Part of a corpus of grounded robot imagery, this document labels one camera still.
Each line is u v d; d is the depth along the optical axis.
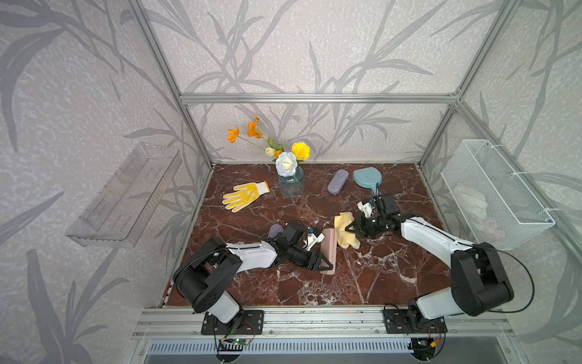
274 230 0.93
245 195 1.08
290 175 0.77
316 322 0.75
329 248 0.81
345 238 0.82
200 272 0.48
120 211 0.68
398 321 0.74
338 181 1.11
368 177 1.15
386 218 0.68
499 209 0.61
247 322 0.73
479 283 0.43
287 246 0.70
